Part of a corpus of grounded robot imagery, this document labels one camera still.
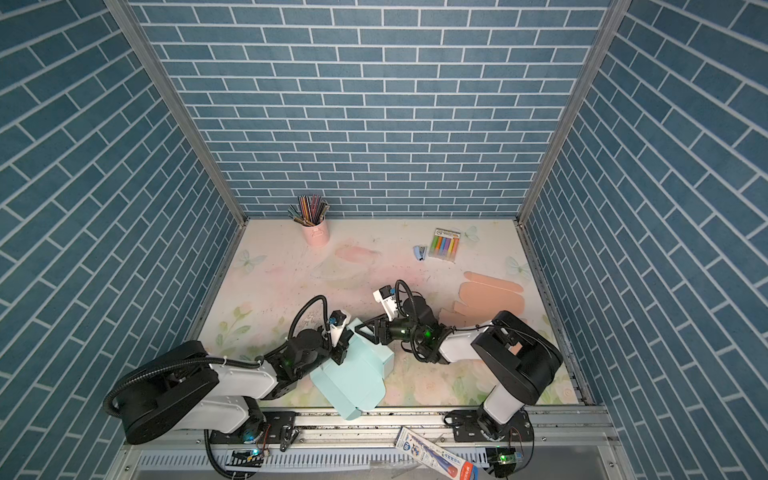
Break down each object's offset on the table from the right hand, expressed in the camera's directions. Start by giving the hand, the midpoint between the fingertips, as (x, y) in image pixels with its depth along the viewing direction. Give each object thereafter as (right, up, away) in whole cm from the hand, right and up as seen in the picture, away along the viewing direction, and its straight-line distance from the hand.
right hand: (356, 328), depth 80 cm
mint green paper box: (+1, -15, +1) cm, 15 cm away
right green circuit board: (+36, -29, -10) cm, 47 cm away
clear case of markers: (+29, +23, +32) cm, 48 cm away
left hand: (-1, -2, +5) cm, 6 cm away
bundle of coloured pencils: (-21, +35, +28) cm, 50 cm away
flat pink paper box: (+40, +5, +20) cm, 45 cm away
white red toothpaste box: (+20, -27, -11) cm, 35 cm away
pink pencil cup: (-18, +26, +26) cm, 41 cm away
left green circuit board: (-24, -29, -9) cm, 39 cm away
